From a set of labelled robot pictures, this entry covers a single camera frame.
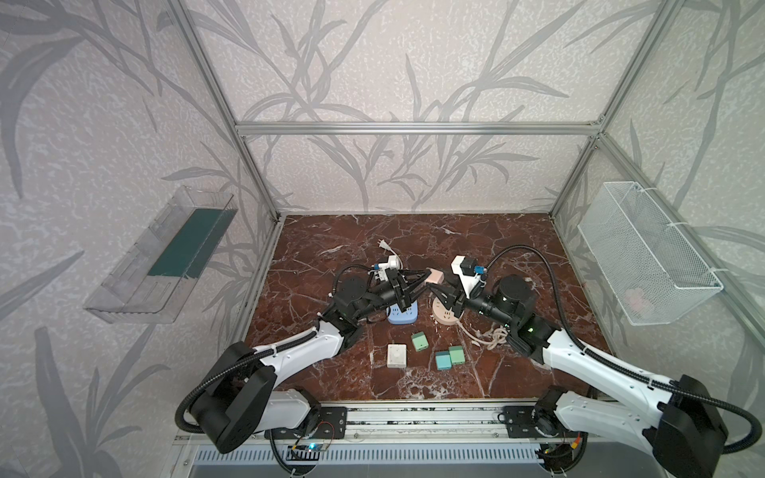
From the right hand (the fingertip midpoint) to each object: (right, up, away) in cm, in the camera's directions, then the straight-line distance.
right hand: (434, 269), depth 71 cm
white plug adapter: (-9, -26, +12) cm, 30 cm away
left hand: (0, -1, -4) cm, 4 cm away
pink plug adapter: (0, -1, -2) cm, 2 cm away
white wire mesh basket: (+46, 0, -8) cm, 47 cm away
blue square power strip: (-6, -17, +20) cm, 26 cm away
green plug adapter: (+8, -25, +12) cm, 29 cm away
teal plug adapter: (+4, -27, +12) cm, 30 cm away
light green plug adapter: (-3, -23, +16) cm, 28 cm away
